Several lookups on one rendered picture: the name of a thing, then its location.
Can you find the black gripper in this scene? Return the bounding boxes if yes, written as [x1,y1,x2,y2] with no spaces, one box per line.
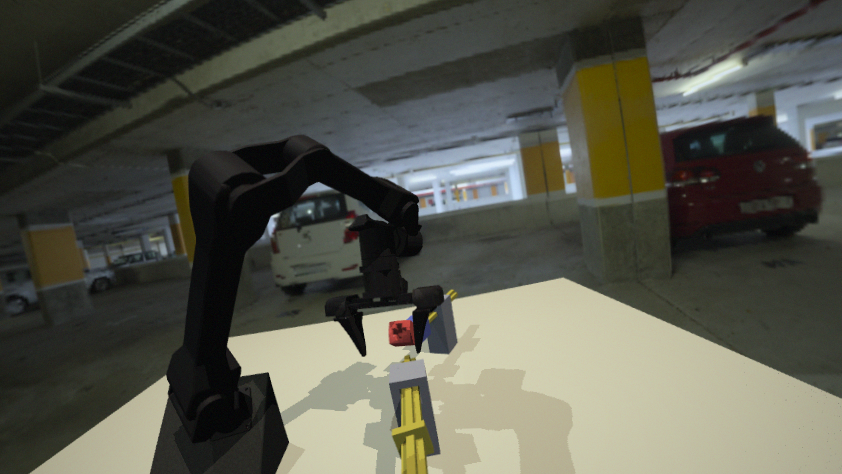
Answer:
[325,256,445,357]

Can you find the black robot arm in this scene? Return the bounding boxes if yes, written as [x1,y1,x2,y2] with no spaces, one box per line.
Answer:
[166,134,423,444]

